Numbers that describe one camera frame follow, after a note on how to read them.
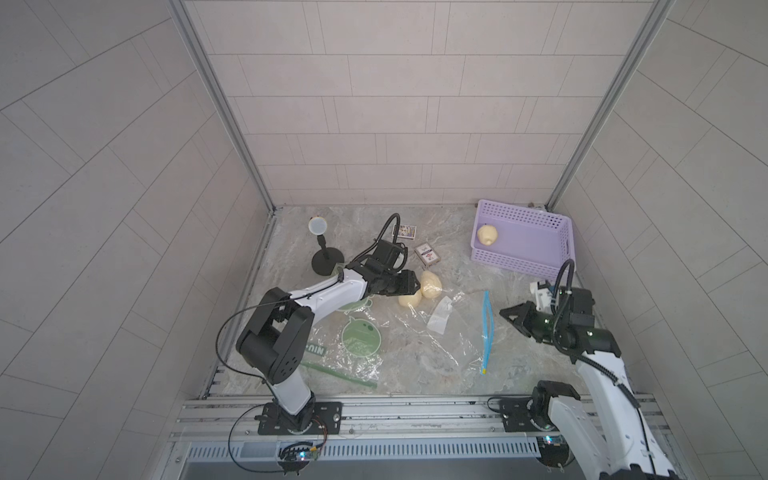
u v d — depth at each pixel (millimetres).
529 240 1015
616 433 425
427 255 1016
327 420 706
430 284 884
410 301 850
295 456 656
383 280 692
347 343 801
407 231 1078
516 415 713
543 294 719
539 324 674
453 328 826
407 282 754
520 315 691
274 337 445
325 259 984
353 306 846
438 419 725
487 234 1020
